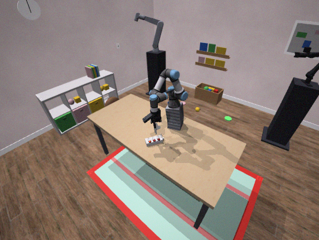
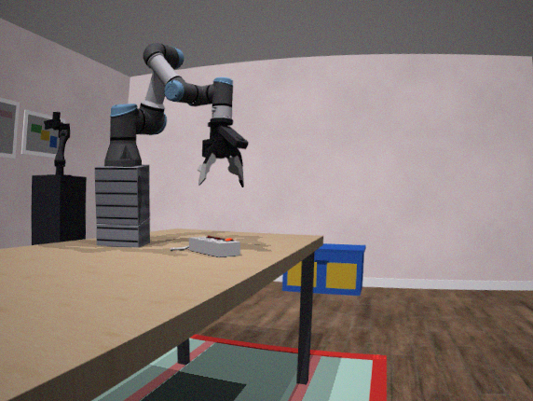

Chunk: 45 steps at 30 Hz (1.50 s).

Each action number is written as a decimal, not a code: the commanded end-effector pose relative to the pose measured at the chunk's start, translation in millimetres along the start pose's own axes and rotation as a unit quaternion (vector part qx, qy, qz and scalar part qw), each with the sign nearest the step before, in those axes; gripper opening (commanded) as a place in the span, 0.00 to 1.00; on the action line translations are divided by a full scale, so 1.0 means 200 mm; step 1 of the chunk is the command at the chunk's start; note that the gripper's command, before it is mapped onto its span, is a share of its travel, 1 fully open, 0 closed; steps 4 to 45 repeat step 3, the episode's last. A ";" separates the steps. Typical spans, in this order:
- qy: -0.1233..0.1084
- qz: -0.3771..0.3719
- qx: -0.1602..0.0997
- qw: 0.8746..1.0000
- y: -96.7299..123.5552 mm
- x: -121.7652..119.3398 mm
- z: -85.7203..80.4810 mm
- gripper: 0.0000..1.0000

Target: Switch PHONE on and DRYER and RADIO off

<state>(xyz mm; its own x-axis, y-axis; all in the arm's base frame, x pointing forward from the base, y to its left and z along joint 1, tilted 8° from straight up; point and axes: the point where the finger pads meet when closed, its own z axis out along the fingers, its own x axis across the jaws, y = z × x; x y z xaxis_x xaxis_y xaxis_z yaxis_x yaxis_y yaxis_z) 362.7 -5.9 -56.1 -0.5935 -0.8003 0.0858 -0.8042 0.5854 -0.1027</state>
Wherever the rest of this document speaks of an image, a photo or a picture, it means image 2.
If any white power strip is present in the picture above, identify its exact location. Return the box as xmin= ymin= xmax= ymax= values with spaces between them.
xmin=170 ymin=236 xmax=240 ymax=257

